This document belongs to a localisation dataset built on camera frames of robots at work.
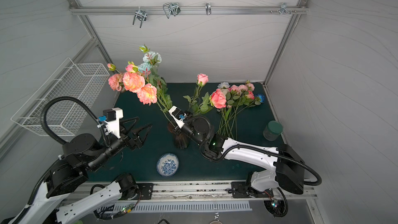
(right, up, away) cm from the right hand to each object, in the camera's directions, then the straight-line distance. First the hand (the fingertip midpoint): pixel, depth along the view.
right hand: (169, 110), depth 64 cm
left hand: (-8, -4, -9) cm, 13 cm away
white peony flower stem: (+30, +14, +50) cm, 60 cm away
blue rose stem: (+56, +5, +44) cm, 71 cm away
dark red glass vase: (+3, -18, +16) cm, 24 cm away
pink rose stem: (+13, +2, 0) cm, 13 cm away
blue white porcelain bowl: (-5, -31, +17) cm, 36 cm away
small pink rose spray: (+40, +5, +45) cm, 61 cm away
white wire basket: (-48, +14, +14) cm, 52 cm away
